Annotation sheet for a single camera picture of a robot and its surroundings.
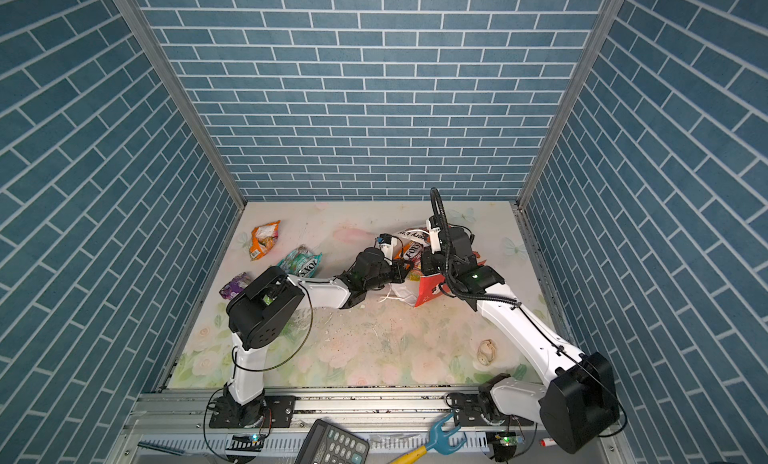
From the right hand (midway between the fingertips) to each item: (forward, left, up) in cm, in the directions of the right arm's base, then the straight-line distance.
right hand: (424, 244), depth 81 cm
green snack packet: (+2, +40, -15) cm, 42 cm away
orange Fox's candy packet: (+3, +3, -8) cm, 9 cm away
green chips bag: (-25, +31, +13) cm, 42 cm away
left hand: (+1, +2, -12) cm, 12 cm away
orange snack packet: (+10, +55, -15) cm, 58 cm away
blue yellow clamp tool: (-43, -6, -19) cm, 47 cm away
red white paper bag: (-10, 0, -8) cm, 12 cm away
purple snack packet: (-10, +57, -14) cm, 60 cm away
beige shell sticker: (-20, -20, -22) cm, 36 cm away
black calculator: (-45, +20, -19) cm, 53 cm away
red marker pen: (-40, -31, -21) cm, 55 cm away
